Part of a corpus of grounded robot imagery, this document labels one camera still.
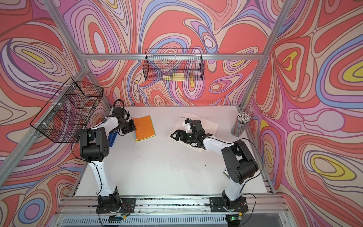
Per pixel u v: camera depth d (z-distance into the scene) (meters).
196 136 0.72
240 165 0.47
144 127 1.05
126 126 0.89
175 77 0.82
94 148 0.56
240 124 0.91
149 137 0.99
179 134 0.80
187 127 0.84
